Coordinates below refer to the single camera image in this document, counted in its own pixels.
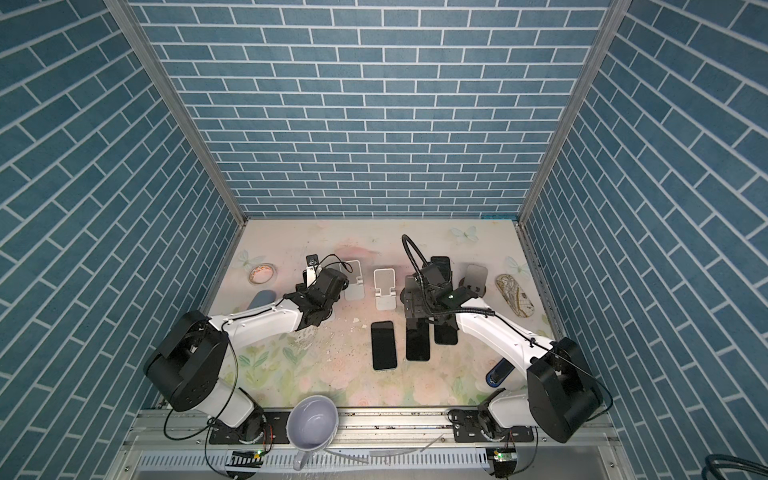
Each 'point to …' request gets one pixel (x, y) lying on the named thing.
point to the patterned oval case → (515, 295)
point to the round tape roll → (262, 273)
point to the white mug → (311, 424)
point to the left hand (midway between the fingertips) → (323, 283)
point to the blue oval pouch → (261, 298)
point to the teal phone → (383, 345)
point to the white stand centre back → (385, 288)
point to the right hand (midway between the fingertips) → (419, 299)
